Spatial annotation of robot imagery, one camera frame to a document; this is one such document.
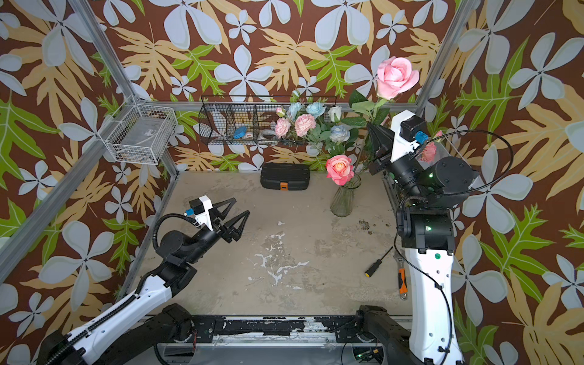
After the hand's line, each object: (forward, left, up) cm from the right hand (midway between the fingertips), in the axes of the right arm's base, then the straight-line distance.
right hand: (370, 125), depth 48 cm
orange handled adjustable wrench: (-17, -24, -58) cm, 65 cm away
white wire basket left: (+30, +75, -24) cm, 84 cm away
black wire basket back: (+44, +37, -26) cm, 63 cm away
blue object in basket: (+38, +39, -28) cm, 62 cm away
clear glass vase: (+17, -5, -50) cm, 53 cm away
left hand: (-4, +32, -24) cm, 40 cm away
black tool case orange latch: (+39, +21, -57) cm, 72 cm away
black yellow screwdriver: (-11, -12, -56) cm, 59 cm away
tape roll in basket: (+41, +27, -31) cm, 58 cm away
